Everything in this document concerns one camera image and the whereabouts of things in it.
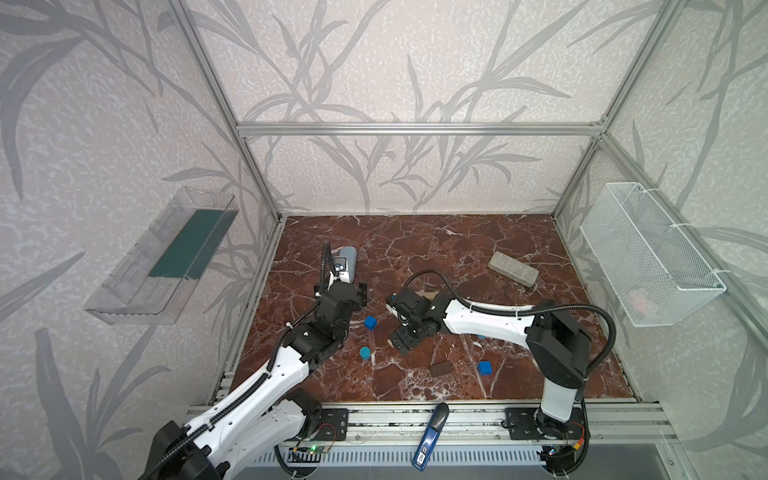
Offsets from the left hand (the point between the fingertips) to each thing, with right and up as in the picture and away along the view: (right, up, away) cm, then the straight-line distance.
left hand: (351, 269), depth 79 cm
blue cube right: (+37, -27, +2) cm, 46 cm away
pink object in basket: (+73, -7, -5) cm, 73 cm away
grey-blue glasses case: (-5, +3, +27) cm, 28 cm away
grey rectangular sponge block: (+52, -2, +23) cm, 57 cm away
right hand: (+14, -17, +8) cm, 24 cm away
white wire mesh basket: (+68, 0, -16) cm, 70 cm away
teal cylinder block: (+3, -24, +5) cm, 25 cm away
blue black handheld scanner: (+20, -38, -10) cm, 44 cm away
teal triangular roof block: (+29, -11, -22) cm, 38 cm away
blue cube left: (+4, -18, +12) cm, 21 cm away
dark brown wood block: (+24, -28, +4) cm, 37 cm away
